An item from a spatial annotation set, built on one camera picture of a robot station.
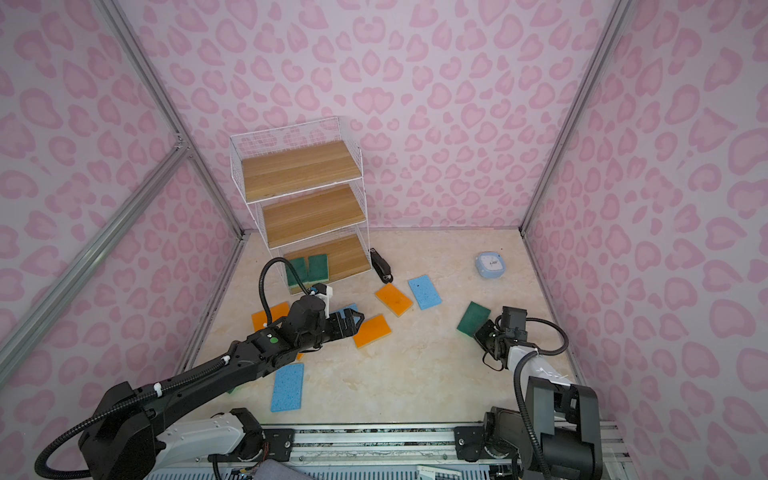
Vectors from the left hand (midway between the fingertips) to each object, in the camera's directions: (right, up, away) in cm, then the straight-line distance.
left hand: (356, 316), depth 80 cm
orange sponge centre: (+3, -6, +11) cm, 13 cm away
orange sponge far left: (-33, -4, +15) cm, 36 cm away
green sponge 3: (+35, -4, +15) cm, 38 cm away
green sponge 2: (-17, +13, +27) cm, 34 cm away
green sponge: (-24, +12, +28) cm, 39 cm away
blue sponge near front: (-19, -20, +2) cm, 28 cm away
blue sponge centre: (-3, -1, +19) cm, 19 cm away
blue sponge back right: (+20, +4, +21) cm, 29 cm away
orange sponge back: (+11, +1, +18) cm, 21 cm away
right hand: (+34, -5, +10) cm, 36 cm away
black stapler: (+6, +13, +24) cm, 28 cm away
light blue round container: (+44, +13, +26) cm, 53 cm away
